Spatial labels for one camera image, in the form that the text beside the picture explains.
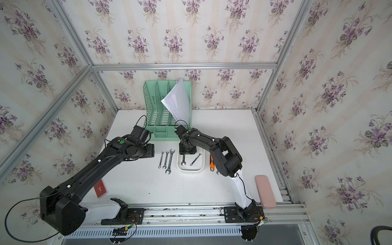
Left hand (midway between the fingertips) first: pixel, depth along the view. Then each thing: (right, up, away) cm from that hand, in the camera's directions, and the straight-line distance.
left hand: (151, 152), depth 80 cm
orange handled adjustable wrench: (+33, -9, +10) cm, 36 cm away
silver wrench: (+2, -10, +10) cm, 15 cm away
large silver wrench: (+8, -3, +17) cm, 19 cm away
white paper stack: (+13, +30, +14) cm, 35 cm away
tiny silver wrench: (+21, -9, +10) cm, 25 cm away
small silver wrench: (+5, -10, +10) cm, 16 cm away
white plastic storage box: (+23, -8, +11) cm, 27 cm away
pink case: (+61, -23, -3) cm, 65 cm away
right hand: (+18, -3, +16) cm, 24 cm away
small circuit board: (-12, -36, -8) cm, 39 cm away
